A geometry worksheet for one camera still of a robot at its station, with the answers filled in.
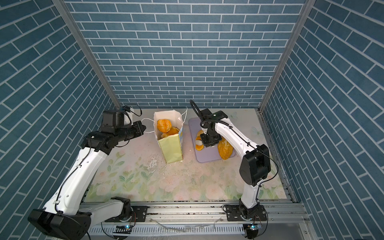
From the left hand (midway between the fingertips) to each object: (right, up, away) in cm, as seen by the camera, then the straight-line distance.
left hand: (147, 126), depth 73 cm
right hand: (+30, -10, +11) cm, 34 cm away
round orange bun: (+26, -14, +22) cm, 37 cm away
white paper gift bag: (+11, -12, +7) cm, 17 cm away
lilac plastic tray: (+31, -19, +23) cm, 43 cm away
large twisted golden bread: (+10, -3, +18) cm, 21 cm away
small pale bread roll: (+5, 0, +14) cm, 15 cm away
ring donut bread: (+25, -8, +29) cm, 39 cm away
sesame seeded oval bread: (+42, -15, +18) cm, 48 cm away
